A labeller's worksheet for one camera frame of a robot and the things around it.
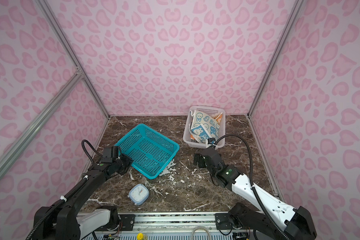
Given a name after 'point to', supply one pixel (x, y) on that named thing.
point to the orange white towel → (217, 116)
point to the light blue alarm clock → (138, 194)
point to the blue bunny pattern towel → (204, 126)
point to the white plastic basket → (186, 135)
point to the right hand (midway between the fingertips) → (201, 153)
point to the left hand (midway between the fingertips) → (134, 157)
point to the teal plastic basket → (150, 151)
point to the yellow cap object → (141, 236)
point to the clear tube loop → (198, 228)
